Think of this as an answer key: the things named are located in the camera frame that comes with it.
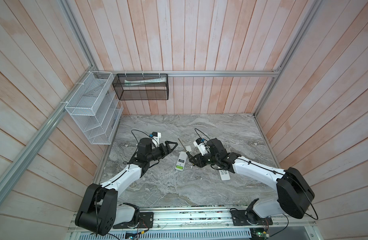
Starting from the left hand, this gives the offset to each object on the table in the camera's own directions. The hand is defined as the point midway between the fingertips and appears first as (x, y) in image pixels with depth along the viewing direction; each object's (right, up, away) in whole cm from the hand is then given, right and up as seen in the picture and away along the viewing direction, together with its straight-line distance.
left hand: (175, 149), depth 82 cm
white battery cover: (+8, -2, +19) cm, 21 cm away
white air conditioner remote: (+29, -16, +6) cm, 34 cm away
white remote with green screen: (+3, -9, +11) cm, 15 cm away
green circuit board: (-20, -41, -11) cm, 47 cm away
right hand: (+9, -6, +1) cm, 11 cm away
